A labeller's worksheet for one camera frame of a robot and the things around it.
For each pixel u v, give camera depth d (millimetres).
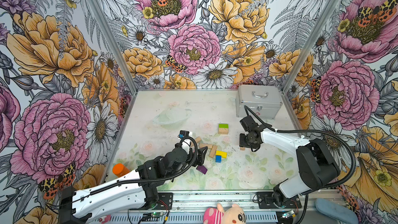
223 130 967
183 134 610
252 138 672
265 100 972
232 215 640
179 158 520
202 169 832
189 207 735
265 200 740
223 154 896
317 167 447
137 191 496
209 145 925
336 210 698
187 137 617
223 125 997
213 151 894
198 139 959
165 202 734
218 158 853
